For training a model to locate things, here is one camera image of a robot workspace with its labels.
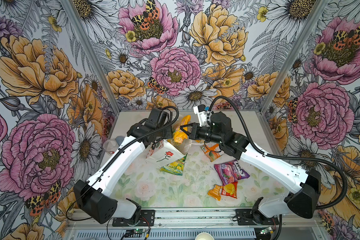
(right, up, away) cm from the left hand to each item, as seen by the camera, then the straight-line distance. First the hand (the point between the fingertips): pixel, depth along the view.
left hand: (167, 136), depth 77 cm
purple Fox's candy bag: (+35, -21, +10) cm, 42 cm away
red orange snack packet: (+33, -29, +5) cm, 44 cm away
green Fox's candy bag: (+4, -19, +12) cm, 23 cm away
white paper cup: (+17, -41, -13) cm, 46 cm away
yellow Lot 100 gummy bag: (+6, +1, -11) cm, 12 cm away
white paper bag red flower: (-1, -8, -3) cm, 9 cm away
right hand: (+7, +2, -10) cm, 12 cm away
